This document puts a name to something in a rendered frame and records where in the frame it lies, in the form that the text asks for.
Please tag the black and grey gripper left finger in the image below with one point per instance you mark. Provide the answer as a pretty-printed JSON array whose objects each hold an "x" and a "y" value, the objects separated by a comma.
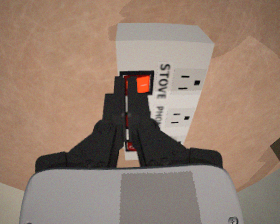
[{"x": 107, "y": 138}]

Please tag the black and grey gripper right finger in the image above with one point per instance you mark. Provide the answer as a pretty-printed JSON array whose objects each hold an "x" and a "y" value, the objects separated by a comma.
[{"x": 157, "y": 147}]

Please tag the white power strip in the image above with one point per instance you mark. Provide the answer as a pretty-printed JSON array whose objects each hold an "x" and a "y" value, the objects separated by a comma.
[{"x": 171, "y": 63}]

